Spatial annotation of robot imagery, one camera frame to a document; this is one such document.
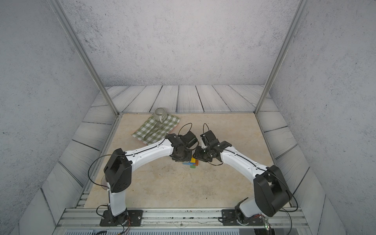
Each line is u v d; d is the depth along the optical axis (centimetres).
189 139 68
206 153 71
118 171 47
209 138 66
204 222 73
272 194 42
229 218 72
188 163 87
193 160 82
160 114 111
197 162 86
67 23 75
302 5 70
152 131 108
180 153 71
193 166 90
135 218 73
